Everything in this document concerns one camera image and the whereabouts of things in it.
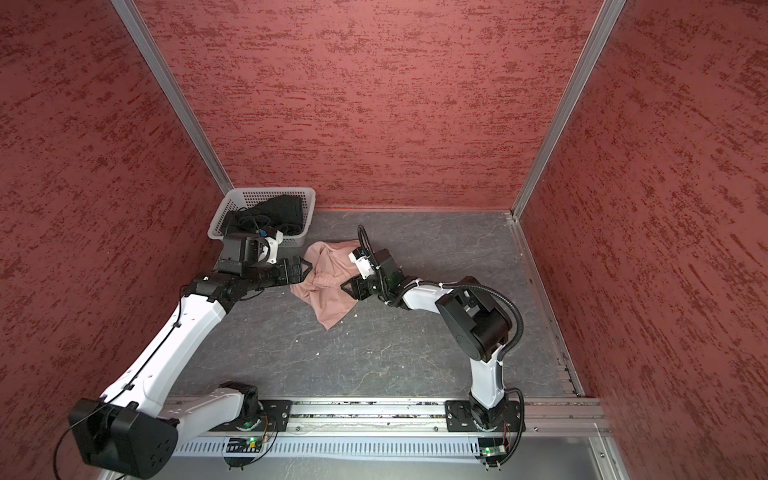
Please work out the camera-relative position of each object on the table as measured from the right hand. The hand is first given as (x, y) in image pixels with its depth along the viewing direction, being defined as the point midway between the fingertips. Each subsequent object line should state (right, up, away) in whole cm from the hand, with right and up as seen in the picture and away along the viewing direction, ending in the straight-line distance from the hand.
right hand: (345, 290), depth 90 cm
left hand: (-11, +6, -12) cm, 17 cm away
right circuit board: (+39, -35, -19) cm, 56 cm away
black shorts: (-26, +25, +19) cm, 41 cm away
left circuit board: (-22, -35, -19) cm, 45 cm away
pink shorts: (-8, +1, +2) cm, 9 cm away
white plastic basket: (-47, +32, +26) cm, 63 cm away
